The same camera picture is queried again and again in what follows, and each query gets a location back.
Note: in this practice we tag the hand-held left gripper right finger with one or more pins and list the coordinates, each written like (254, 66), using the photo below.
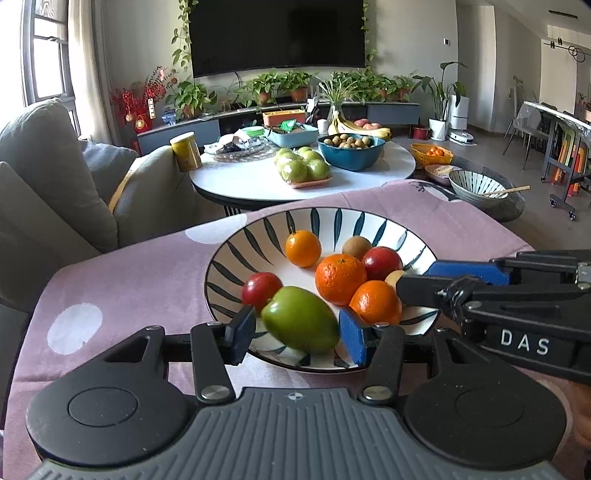
(353, 339)

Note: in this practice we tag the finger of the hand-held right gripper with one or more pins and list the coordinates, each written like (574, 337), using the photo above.
(466, 273)
(425, 290)

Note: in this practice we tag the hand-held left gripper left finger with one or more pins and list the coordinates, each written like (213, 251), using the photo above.
(241, 337)

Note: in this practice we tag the red apple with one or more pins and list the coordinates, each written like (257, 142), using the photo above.
(382, 262)
(259, 290)

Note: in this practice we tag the green mango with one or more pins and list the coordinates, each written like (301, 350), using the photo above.
(300, 321)

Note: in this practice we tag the large orange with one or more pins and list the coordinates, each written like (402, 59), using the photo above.
(340, 279)

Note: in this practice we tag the brown kiwi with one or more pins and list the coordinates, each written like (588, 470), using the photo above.
(356, 246)

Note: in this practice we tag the large striped white bowl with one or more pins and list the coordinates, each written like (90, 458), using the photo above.
(258, 249)

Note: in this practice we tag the small orange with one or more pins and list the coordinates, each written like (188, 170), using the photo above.
(303, 248)

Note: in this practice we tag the round glass side table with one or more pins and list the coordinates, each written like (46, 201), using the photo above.
(508, 210)

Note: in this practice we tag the small striped bowl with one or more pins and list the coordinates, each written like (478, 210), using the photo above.
(471, 189)

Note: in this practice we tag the wooden spoon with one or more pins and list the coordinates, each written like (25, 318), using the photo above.
(512, 189)

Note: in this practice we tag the small pink dish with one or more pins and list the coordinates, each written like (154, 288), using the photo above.
(438, 174)

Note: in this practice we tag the pink polka dot tablecloth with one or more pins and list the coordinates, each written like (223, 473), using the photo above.
(138, 286)

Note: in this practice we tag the orange basket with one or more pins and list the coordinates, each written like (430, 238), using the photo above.
(422, 159)

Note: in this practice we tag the pile of tangerines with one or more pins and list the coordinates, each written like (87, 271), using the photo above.
(435, 151)

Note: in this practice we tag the red pot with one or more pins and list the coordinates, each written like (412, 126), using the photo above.
(421, 133)

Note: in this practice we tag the blue bowl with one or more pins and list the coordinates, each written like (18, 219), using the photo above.
(351, 159)

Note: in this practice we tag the wheeled black rack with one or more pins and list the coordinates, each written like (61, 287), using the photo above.
(568, 161)

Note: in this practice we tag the dining chair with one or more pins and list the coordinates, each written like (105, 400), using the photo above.
(521, 131)

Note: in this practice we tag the round white table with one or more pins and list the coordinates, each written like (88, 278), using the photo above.
(249, 182)

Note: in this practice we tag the cream pillow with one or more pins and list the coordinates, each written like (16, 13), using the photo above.
(152, 198)

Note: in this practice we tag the pile of kiwis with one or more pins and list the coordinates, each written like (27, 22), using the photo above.
(348, 141)

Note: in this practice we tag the pack of green apples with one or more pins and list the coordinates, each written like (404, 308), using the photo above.
(302, 168)

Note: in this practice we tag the grey television cabinet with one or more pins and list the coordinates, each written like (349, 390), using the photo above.
(392, 113)

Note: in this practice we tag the pink peaches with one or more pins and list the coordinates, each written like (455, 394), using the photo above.
(367, 123)

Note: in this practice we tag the dining table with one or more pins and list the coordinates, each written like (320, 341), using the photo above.
(554, 113)

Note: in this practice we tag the bunch of bananas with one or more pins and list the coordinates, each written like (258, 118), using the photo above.
(344, 127)

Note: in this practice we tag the tall plant in white pot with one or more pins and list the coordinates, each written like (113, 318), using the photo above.
(438, 92)

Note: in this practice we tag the glass plate with snacks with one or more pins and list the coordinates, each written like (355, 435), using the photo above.
(231, 150)

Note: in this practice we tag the yellow can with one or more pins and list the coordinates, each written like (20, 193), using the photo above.
(186, 153)

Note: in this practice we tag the teal tray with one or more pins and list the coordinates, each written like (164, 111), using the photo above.
(295, 137)

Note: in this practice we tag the row of green potted plants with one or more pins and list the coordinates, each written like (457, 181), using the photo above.
(383, 85)

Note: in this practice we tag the green sprouts in vase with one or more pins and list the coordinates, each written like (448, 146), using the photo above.
(339, 99)

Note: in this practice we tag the blue grey pillow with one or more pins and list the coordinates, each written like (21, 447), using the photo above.
(106, 170)

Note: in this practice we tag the orange box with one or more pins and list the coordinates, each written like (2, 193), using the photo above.
(284, 119)

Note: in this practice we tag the blue white vase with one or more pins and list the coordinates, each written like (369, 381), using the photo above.
(168, 117)

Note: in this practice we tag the small potted plant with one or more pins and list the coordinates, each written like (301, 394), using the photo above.
(298, 85)
(264, 87)

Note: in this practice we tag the leafy potted plant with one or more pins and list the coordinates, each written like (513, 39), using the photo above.
(189, 97)

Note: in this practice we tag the grey sofa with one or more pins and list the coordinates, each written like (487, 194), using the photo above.
(41, 184)

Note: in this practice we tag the red flower decoration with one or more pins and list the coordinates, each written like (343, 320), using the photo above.
(136, 99)

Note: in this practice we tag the green hanging vine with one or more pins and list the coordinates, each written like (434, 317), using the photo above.
(181, 46)

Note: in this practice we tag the beige curtain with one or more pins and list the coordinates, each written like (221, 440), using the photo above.
(92, 69)

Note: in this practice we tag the black framed window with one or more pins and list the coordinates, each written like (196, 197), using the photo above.
(48, 55)

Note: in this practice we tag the black wall television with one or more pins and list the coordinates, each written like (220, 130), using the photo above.
(277, 37)

